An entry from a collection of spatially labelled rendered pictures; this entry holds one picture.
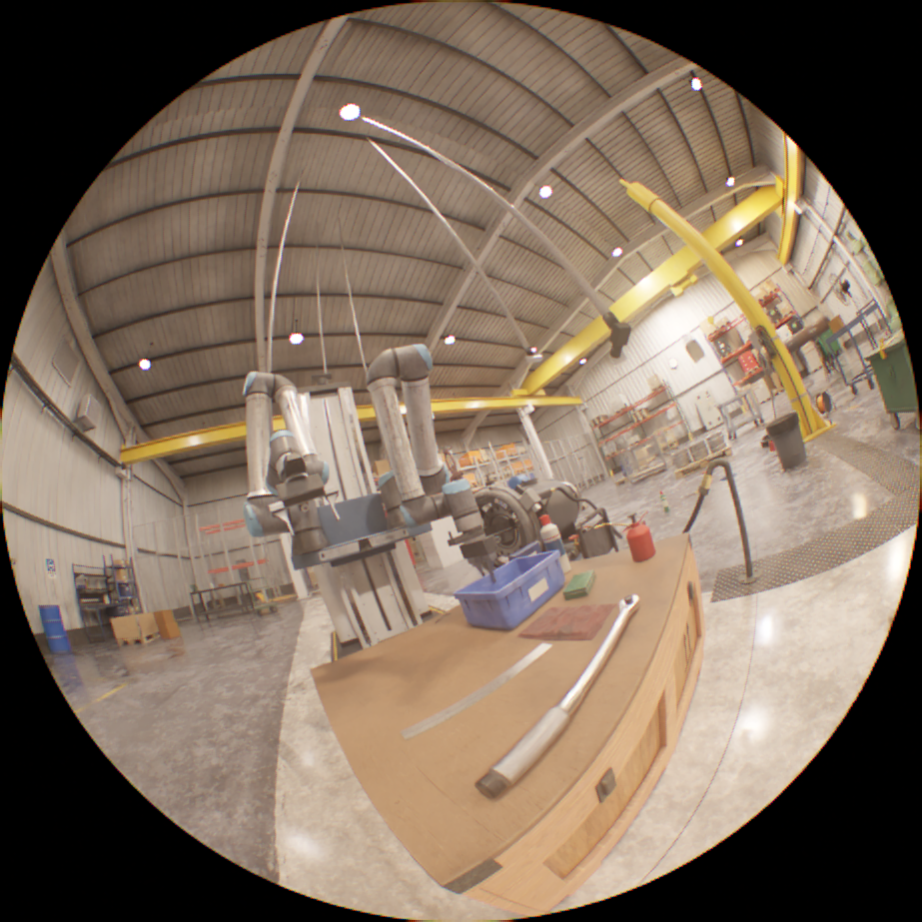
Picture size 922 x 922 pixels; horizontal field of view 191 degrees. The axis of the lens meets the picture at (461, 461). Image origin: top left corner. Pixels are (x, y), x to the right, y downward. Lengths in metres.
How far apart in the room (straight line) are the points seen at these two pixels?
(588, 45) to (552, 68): 1.29
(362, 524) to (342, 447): 0.46
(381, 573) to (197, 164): 8.40
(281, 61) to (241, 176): 2.90
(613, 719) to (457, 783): 0.20
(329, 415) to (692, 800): 2.10
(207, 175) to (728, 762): 9.02
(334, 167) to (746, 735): 8.56
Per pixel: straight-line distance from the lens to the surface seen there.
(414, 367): 1.06
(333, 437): 1.61
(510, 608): 0.73
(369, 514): 1.41
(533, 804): 0.36
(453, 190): 8.69
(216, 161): 8.15
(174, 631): 7.10
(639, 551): 0.88
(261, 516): 1.19
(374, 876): 0.95
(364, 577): 1.47
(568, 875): 0.69
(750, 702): 1.00
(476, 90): 8.23
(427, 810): 0.40
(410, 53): 7.85
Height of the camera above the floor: 0.78
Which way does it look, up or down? 12 degrees up
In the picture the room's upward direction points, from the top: 20 degrees counter-clockwise
